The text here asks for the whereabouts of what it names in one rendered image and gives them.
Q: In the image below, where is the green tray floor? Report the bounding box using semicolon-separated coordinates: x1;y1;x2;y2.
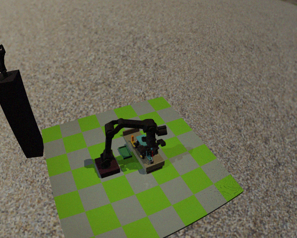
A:
120;147;131;157

